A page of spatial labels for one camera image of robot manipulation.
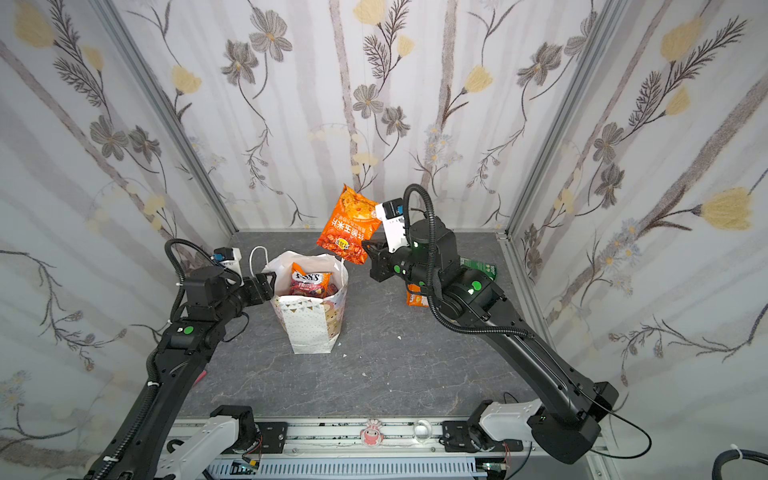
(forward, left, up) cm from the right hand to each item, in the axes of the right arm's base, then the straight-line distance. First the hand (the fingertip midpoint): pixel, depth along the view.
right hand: (362, 238), depth 57 cm
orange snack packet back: (+11, -15, -42) cm, 46 cm away
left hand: (+5, +27, -19) cm, 34 cm away
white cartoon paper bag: (-5, +14, -30) cm, 34 cm away
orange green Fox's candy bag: (+6, +14, -29) cm, 33 cm away
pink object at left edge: (-24, +26, -10) cm, 37 cm away
